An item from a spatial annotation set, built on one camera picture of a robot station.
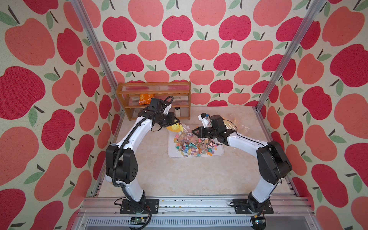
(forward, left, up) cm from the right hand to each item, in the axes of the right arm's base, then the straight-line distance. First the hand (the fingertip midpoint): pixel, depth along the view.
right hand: (193, 133), depth 89 cm
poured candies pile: (-3, -6, -10) cm, 12 cm away
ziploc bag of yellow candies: (0, +9, +6) cm, 11 cm away
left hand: (+2, +9, +9) cm, 13 cm away
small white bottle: (+23, +13, -5) cm, 27 cm away
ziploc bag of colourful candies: (+14, -35, -7) cm, 38 cm away
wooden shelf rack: (+28, +52, +4) cm, 59 cm away
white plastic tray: (-8, +13, -12) cm, 19 cm away
